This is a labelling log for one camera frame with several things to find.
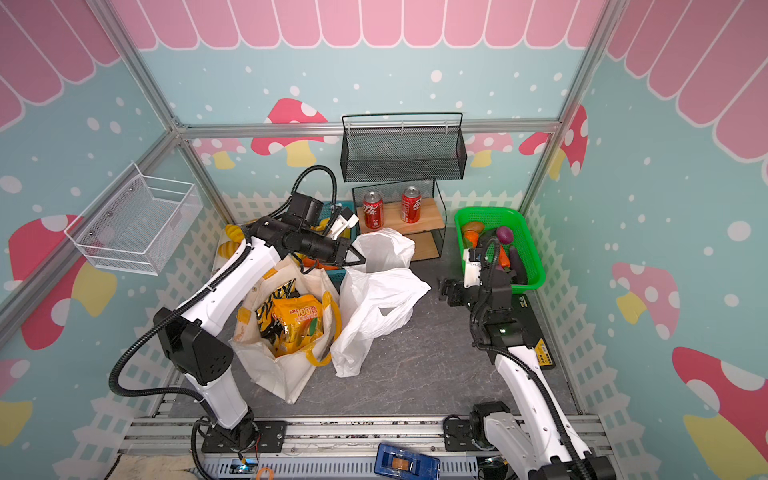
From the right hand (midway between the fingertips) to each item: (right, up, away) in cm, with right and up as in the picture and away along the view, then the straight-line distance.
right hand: (451, 272), depth 78 cm
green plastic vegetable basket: (+26, +20, +37) cm, 50 cm away
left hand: (-23, +2, -3) cm, 24 cm away
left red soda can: (-21, +20, +12) cm, 31 cm away
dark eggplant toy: (+29, +1, +27) cm, 39 cm away
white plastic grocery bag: (-19, -4, -16) cm, 25 cm away
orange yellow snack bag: (-40, -13, +1) cm, 42 cm away
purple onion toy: (+27, +12, +34) cm, 46 cm away
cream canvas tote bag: (-47, -24, -3) cm, 53 cm away
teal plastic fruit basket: (-32, -2, +13) cm, 35 cm away
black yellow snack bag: (-49, -16, +5) cm, 52 cm away
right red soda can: (-10, +20, +14) cm, 27 cm away
